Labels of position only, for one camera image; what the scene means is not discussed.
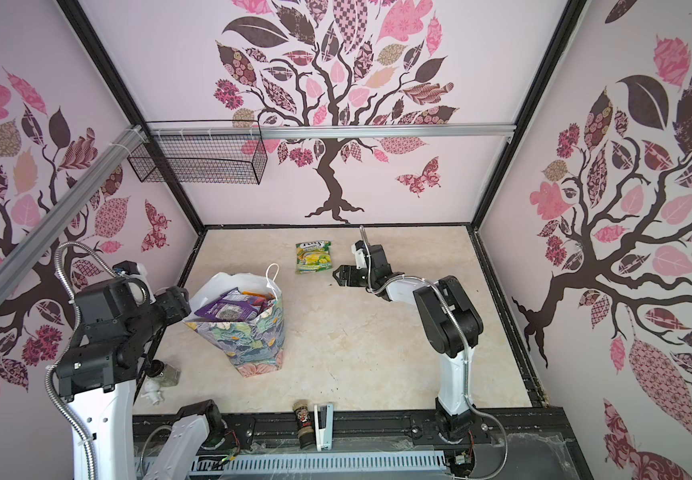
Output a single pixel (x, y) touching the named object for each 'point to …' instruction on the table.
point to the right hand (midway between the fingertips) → (343, 270)
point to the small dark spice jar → (306, 433)
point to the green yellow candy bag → (313, 256)
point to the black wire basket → (219, 151)
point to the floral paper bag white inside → (255, 346)
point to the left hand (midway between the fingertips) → (175, 302)
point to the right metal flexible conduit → (466, 351)
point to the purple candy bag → (234, 304)
